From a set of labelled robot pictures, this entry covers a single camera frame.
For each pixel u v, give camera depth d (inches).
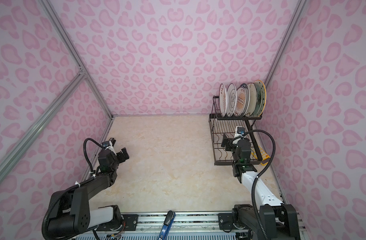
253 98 33.2
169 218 27.8
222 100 37.8
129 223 28.9
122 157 32.6
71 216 16.3
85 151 24.8
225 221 28.8
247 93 34.8
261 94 30.8
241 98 33.9
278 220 17.1
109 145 30.9
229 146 29.4
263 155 37.2
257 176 21.1
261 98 31.5
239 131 27.7
